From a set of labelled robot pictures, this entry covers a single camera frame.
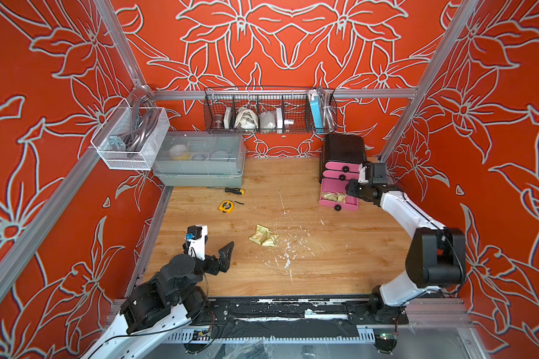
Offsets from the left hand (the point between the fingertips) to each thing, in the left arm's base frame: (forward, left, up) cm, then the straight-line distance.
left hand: (221, 240), depth 67 cm
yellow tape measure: (+26, +6, -20) cm, 33 cm away
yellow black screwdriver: (+35, +4, -20) cm, 40 cm away
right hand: (+31, -45, -7) cm, 55 cm away
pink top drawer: (+40, -46, -5) cm, 61 cm away
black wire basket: (+58, -12, +10) cm, 60 cm away
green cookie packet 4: (+33, -41, -18) cm, 56 cm away
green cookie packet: (+13, -11, -20) cm, 26 cm away
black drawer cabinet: (+44, -44, -5) cm, 62 cm away
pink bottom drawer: (+38, -45, -17) cm, 61 cm away
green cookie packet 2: (+10, -15, -19) cm, 26 cm away
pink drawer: (+40, -45, -11) cm, 62 cm away
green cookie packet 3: (+33, -45, -19) cm, 59 cm away
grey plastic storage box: (+42, +12, -5) cm, 44 cm away
